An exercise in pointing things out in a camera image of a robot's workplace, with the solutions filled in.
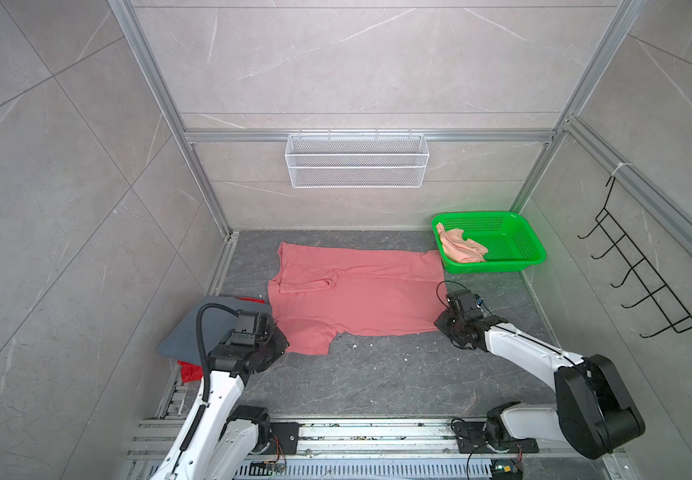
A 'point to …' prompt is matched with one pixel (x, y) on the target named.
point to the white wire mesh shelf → (352, 161)
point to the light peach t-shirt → (458, 248)
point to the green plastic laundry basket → (488, 242)
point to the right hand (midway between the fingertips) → (439, 319)
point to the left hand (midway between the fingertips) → (284, 335)
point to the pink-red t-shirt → (317, 293)
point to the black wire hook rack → (678, 318)
